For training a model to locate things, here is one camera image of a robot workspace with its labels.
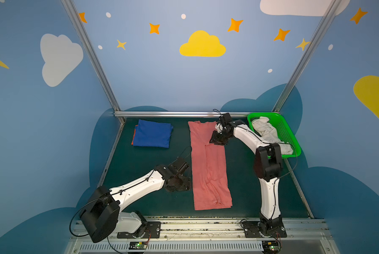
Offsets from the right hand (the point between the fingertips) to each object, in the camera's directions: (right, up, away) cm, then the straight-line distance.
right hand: (212, 140), depth 98 cm
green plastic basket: (+51, +8, +11) cm, 53 cm away
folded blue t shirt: (-41, +4, +10) cm, 42 cm away
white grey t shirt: (+40, +4, +9) cm, 41 cm away
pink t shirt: (-2, -25, -9) cm, 26 cm away
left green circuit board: (-38, -47, -28) cm, 66 cm away
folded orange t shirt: (-54, +3, +12) cm, 56 cm away
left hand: (-15, -24, -18) cm, 33 cm away
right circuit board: (+23, -48, -27) cm, 60 cm away
